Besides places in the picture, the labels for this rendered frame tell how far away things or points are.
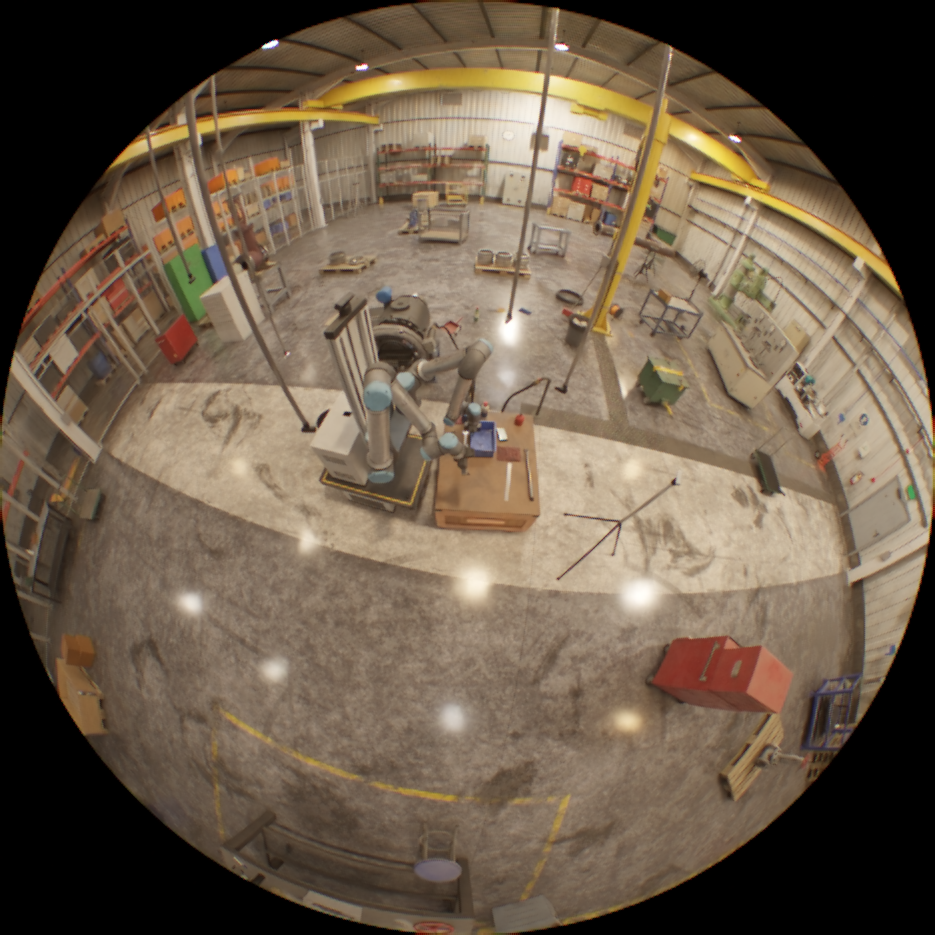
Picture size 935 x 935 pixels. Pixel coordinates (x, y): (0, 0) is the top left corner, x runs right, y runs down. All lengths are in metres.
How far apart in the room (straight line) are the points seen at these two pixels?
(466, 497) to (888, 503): 9.69
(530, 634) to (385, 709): 1.37
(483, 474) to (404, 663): 1.69
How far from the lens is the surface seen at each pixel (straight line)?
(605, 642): 2.85
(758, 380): 6.57
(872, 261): 11.22
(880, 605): 9.79
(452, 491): 2.22
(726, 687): 2.42
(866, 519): 9.81
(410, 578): 2.53
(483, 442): 2.45
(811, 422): 9.37
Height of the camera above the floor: 2.48
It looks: 60 degrees down
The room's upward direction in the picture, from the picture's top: 6 degrees clockwise
